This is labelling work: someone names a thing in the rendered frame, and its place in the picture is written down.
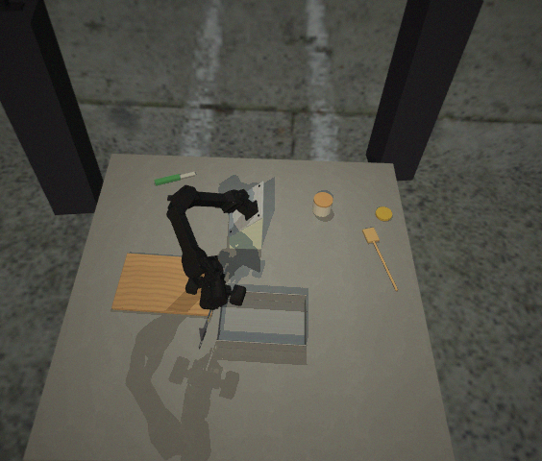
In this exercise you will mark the cream jar with orange lid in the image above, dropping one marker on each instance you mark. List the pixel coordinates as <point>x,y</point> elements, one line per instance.
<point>322,204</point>

